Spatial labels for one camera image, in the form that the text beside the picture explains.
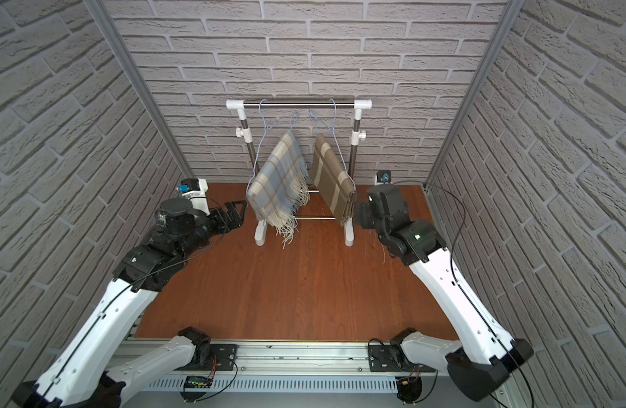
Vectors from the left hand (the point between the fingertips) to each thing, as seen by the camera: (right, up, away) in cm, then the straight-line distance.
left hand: (231, 197), depth 66 cm
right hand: (+37, -1, +3) cm, 37 cm away
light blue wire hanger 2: (+29, +29, +37) cm, 55 cm away
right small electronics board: (+48, -54, +4) cm, 72 cm away
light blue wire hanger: (+1, +30, +34) cm, 45 cm away
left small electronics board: (-13, -54, +7) cm, 56 cm away
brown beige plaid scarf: (+28, +7, +24) cm, 38 cm away
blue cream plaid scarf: (+8, +5, +29) cm, 31 cm away
